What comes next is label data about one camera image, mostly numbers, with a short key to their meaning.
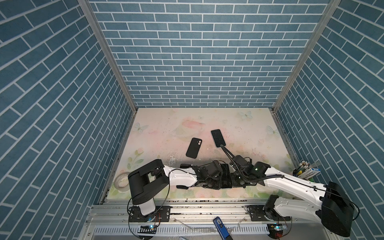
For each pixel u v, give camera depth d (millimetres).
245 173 626
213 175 667
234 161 640
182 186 825
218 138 1048
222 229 680
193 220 732
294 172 769
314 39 823
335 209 407
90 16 726
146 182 462
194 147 1001
